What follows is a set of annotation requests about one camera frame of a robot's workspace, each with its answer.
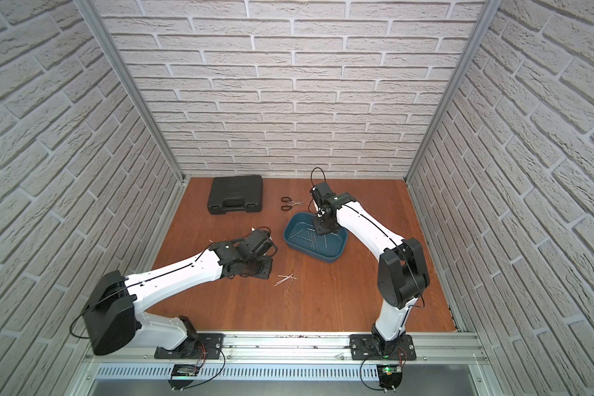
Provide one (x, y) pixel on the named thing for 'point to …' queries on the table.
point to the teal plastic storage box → (300, 234)
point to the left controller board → (185, 372)
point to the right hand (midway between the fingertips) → (329, 226)
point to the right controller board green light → (389, 369)
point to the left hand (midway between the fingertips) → (273, 266)
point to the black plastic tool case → (236, 194)
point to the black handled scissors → (289, 200)
